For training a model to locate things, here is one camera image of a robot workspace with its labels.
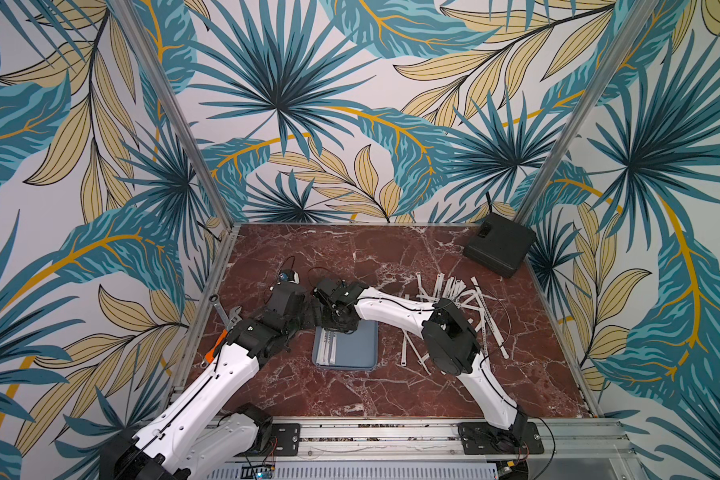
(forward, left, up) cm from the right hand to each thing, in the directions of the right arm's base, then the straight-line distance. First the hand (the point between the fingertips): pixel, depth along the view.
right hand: (329, 325), depth 92 cm
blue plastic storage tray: (-9, -8, +1) cm, 12 cm away
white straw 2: (+16, -30, -1) cm, 34 cm away
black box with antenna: (+29, -61, +3) cm, 68 cm away
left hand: (-3, +5, +15) cm, 16 cm away
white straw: (-9, 0, 0) cm, 9 cm away
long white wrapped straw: (+2, -51, -1) cm, 51 cm away
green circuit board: (-36, +16, -4) cm, 40 cm away
